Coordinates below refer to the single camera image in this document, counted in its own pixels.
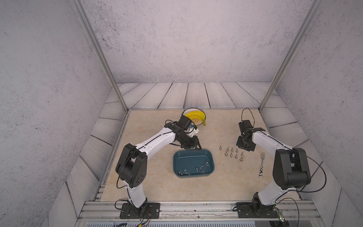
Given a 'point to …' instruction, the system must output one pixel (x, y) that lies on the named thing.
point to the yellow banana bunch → (198, 115)
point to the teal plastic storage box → (193, 163)
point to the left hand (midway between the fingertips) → (201, 149)
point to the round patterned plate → (196, 122)
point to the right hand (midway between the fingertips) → (243, 145)
